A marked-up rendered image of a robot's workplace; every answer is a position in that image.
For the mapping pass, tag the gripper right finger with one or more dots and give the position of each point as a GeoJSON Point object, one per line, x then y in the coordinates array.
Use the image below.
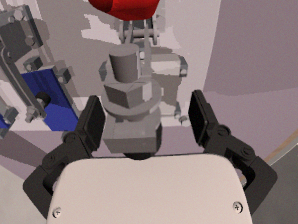
{"type": "Point", "coordinates": [216, 138]}

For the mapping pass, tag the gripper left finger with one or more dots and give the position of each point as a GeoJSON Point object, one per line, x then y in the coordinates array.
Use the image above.
{"type": "Point", "coordinates": [77, 144]}

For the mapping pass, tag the white fixture plate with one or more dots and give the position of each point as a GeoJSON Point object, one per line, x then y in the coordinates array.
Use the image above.
{"type": "Point", "coordinates": [77, 36]}

